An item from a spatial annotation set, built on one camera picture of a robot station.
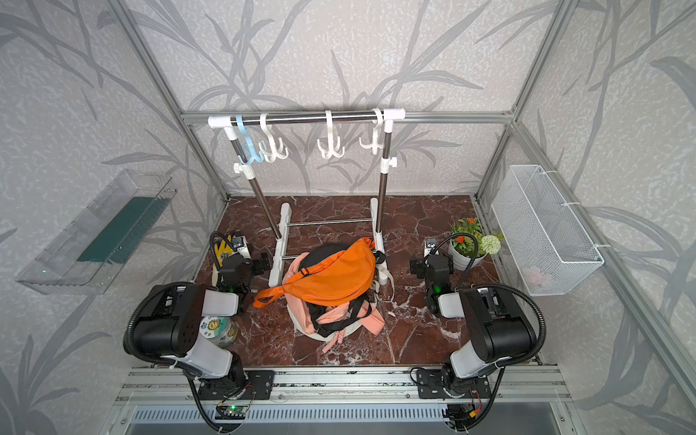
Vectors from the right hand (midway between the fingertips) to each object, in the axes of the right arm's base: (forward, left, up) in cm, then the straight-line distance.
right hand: (430, 251), depth 95 cm
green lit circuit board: (-45, +59, -6) cm, 75 cm away
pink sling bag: (-21, +43, 0) cm, 48 cm away
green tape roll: (-27, +64, +2) cm, 70 cm away
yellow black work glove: (+5, +78, -5) cm, 78 cm away
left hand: (0, +63, +2) cm, 63 cm away
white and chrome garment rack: (+3, +54, -3) cm, 54 cm away
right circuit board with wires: (-46, -3, -9) cm, 47 cm away
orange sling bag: (-12, +31, +4) cm, 33 cm away
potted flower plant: (-3, -9, +6) cm, 11 cm away
